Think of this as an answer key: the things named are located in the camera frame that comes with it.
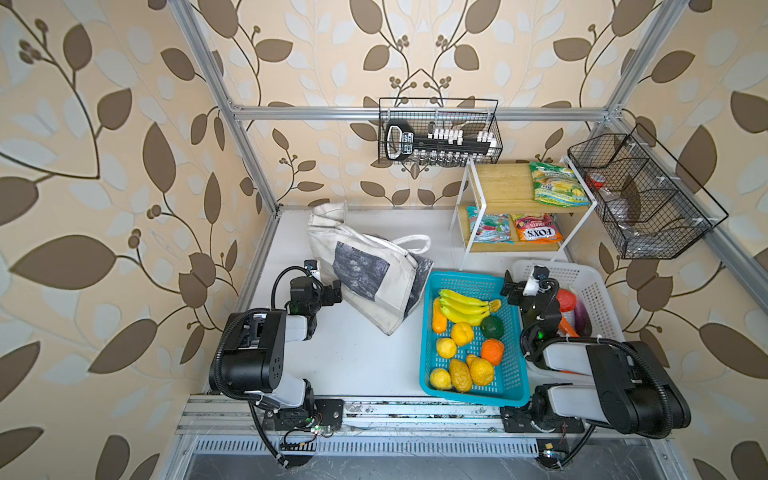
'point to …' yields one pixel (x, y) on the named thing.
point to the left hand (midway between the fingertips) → (327, 279)
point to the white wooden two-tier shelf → (519, 207)
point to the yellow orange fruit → (462, 333)
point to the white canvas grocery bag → (381, 277)
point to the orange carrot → (565, 326)
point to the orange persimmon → (492, 350)
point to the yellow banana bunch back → (465, 309)
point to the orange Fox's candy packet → (538, 229)
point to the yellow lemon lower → (446, 347)
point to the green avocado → (492, 327)
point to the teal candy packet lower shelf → (493, 228)
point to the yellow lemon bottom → (440, 379)
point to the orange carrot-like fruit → (439, 320)
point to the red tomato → (567, 300)
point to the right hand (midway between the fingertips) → (526, 277)
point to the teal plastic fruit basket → (471, 346)
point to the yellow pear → (482, 370)
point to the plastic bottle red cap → (596, 180)
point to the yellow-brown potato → (461, 375)
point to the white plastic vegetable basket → (584, 279)
